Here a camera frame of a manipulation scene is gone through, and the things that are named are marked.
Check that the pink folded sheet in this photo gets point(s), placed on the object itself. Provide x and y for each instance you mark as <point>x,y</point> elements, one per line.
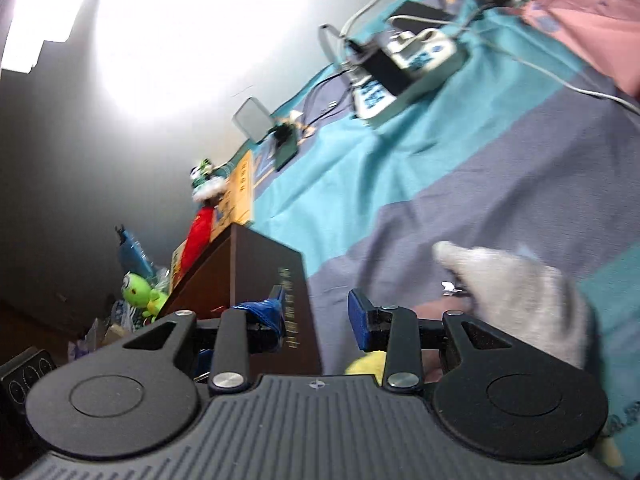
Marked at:
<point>600,10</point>

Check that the red chili plush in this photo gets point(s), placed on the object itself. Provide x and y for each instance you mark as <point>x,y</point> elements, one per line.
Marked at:
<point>200,232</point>

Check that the black phone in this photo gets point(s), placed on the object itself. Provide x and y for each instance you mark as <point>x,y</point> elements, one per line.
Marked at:
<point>420,10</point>

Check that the yellow painted cover book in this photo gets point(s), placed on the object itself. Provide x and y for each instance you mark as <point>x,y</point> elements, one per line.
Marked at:
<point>242,190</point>

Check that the blue bag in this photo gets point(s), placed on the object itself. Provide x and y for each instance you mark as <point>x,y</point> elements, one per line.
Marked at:
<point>132,252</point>

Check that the green frog plush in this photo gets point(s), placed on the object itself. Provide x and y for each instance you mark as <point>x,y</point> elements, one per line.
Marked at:
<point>137,290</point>

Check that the white power strip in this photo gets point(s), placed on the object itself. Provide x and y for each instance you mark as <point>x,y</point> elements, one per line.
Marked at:
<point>430,75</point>

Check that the cartoon cover book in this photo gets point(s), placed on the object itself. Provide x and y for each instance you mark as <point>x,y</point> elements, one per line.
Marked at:
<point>177,260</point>

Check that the dark cardboard box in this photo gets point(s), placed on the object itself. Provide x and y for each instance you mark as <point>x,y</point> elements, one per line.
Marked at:
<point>265,270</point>

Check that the black charger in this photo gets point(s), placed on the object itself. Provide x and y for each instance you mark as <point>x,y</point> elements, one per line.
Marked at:
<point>387,72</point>

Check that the yellow towel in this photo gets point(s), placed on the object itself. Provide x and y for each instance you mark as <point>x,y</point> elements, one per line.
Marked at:
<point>367,362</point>

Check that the clear plastic bag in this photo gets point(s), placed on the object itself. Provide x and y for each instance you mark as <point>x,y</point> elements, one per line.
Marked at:
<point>110,325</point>

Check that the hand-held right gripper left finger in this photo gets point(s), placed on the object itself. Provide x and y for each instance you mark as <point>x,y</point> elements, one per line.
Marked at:
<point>276,310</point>

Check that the striped blue bedsheet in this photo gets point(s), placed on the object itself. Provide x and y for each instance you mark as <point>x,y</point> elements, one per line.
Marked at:
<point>450,170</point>

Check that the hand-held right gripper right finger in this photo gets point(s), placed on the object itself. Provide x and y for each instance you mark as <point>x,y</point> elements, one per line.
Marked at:
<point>357,317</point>

